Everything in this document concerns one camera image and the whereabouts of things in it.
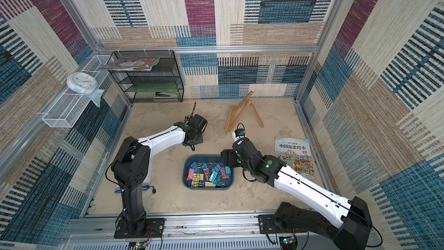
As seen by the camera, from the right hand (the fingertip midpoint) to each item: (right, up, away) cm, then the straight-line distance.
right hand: (228, 151), depth 76 cm
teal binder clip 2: (-7, -13, +9) cm, 17 cm away
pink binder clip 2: (-2, -14, +9) cm, 16 cm away
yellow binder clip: (-15, -15, +9) cm, 23 cm away
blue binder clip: (-16, -10, +13) cm, 23 cm away
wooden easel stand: (+6, +18, +32) cm, 37 cm away
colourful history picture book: (+37, -5, +18) cm, 41 cm away
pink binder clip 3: (-10, -12, +7) cm, 17 cm away
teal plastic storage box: (-11, -8, +15) cm, 20 cm away
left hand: (-17, +3, +21) cm, 27 cm away
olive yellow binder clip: (-9, -17, +7) cm, 20 cm away
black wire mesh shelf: (-41, +36, +35) cm, 64 cm away
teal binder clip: (0, -11, +11) cm, 16 cm away
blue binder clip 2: (-5, -11, +12) cm, 17 cm away
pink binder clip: (-18, -13, +9) cm, 24 cm away
